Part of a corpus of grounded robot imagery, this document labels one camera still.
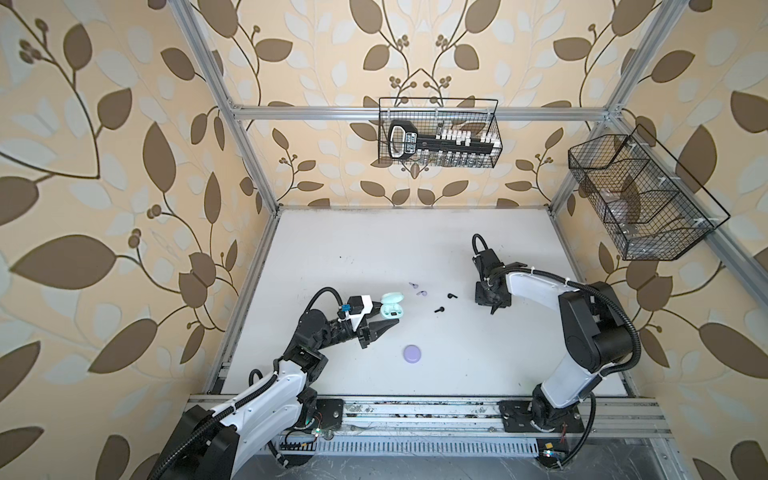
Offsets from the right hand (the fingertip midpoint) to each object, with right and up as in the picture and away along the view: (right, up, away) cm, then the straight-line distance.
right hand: (489, 302), depth 94 cm
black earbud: (-12, +2, +2) cm, 12 cm away
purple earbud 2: (-21, +3, +2) cm, 21 cm away
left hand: (-30, +3, -24) cm, 39 cm away
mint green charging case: (-31, +4, -25) cm, 40 cm away
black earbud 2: (-15, -2, -1) cm, 16 cm away
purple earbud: (-24, +5, +4) cm, 24 cm away
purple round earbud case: (-25, -13, -10) cm, 30 cm away
